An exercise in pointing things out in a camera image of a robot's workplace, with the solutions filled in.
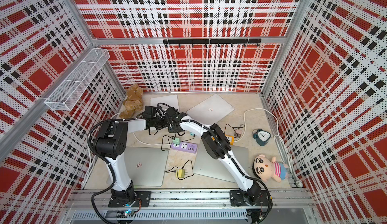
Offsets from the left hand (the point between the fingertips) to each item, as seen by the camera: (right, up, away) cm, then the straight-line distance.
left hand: (174, 122), depth 101 cm
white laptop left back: (-6, +16, +17) cm, 24 cm away
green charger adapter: (+4, -10, -14) cm, 17 cm away
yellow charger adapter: (+7, -25, -21) cm, 34 cm away
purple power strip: (+9, -13, -13) cm, 20 cm away
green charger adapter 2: (+13, -4, -19) cm, 23 cm away
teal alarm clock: (+57, -8, -10) cm, 58 cm away
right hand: (+1, -4, -2) cm, 4 cm away
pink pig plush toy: (+52, -21, -27) cm, 62 cm away
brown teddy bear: (-27, +14, -2) cm, 31 cm away
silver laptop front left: (-12, -23, -17) cm, 31 cm away
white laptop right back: (+26, +8, +12) cm, 30 cm away
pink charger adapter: (+43, -6, -4) cm, 44 cm away
